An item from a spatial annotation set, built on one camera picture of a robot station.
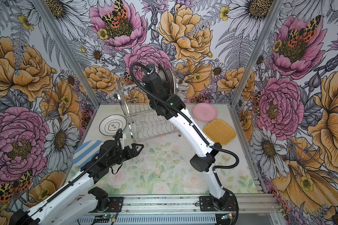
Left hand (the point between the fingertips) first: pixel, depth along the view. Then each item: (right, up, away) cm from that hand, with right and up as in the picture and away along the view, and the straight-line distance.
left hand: (139, 152), depth 80 cm
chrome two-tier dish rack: (-2, +15, +23) cm, 28 cm away
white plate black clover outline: (-29, +13, +28) cm, 42 cm away
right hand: (+12, +35, -10) cm, 39 cm away
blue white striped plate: (-38, -3, +14) cm, 41 cm away
